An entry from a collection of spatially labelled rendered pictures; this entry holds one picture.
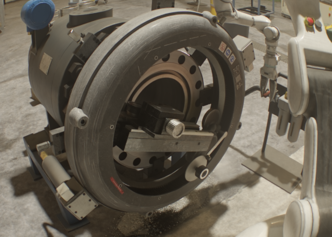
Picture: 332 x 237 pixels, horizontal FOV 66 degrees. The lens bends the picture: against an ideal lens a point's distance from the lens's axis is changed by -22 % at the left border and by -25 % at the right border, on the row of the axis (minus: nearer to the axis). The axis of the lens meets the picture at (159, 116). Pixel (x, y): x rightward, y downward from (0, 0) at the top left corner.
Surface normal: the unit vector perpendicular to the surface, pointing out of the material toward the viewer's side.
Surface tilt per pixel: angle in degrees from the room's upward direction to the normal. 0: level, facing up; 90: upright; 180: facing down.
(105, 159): 90
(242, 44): 23
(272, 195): 0
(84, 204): 90
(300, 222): 75
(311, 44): 38
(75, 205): 90
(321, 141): 51
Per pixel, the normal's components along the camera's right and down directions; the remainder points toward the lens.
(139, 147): 0.64, 0.39
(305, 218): -0.05, -0.58
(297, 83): -0.99, -0.07
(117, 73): 0.37, 0.20
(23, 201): 0.00, -0.87
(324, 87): -0.07, -0.15
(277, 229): -0.07, 0.17
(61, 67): -0.65, -0.20
